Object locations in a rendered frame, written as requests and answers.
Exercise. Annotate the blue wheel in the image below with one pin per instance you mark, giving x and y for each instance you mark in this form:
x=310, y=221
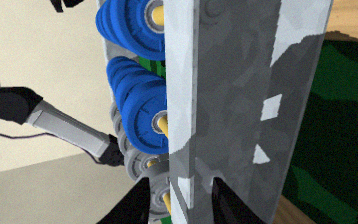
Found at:
x=130, y=83
x=121, y=73
x=141, y=112
x=112, y=61
x=116, y=66

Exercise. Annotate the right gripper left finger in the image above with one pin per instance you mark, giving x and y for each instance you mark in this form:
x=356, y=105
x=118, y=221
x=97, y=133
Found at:
x=133, y=208

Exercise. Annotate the brown wooden bar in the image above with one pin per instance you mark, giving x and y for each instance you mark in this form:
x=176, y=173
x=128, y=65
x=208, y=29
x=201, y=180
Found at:
x=288, y=213

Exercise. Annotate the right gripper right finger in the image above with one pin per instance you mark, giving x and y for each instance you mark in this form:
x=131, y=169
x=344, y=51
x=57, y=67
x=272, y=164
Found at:
x=228, y=208

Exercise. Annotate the tan wooden block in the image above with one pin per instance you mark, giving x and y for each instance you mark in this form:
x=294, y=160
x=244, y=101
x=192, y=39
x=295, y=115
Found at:
x=343, y=21

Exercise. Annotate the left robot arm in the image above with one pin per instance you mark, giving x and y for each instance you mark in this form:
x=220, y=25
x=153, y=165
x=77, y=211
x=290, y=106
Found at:
x=19, y=106

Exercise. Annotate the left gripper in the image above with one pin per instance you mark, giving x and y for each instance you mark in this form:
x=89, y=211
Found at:
x=68, y=4

